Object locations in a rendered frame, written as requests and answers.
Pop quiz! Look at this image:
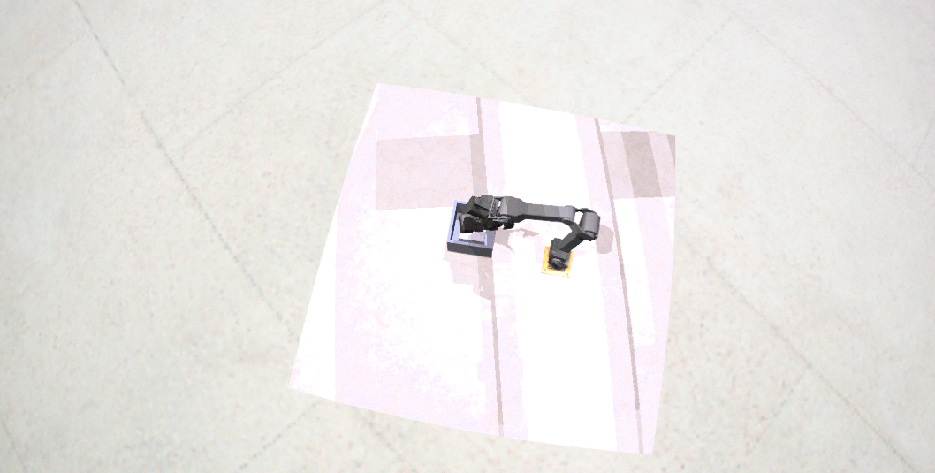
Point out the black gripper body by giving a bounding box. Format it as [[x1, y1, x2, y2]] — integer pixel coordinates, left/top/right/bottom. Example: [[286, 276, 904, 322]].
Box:
[[459, 214, 515, 233]]

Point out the white square plate with hole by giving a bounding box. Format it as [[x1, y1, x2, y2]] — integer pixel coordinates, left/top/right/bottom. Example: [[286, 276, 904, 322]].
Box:
[[459, 230, 486, 245]]

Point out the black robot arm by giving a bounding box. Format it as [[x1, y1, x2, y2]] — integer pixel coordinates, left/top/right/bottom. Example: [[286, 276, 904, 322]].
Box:
[[466, 195, 601, 272]]

